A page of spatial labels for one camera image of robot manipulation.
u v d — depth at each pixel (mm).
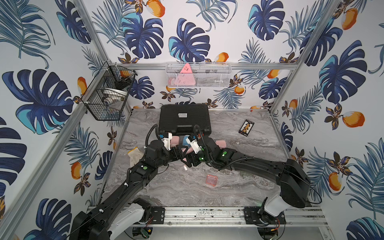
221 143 956
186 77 901
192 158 687
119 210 503
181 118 1087
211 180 861
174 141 948
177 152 679
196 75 929
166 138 713
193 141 702
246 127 1094
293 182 432
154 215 736
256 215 732
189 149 749
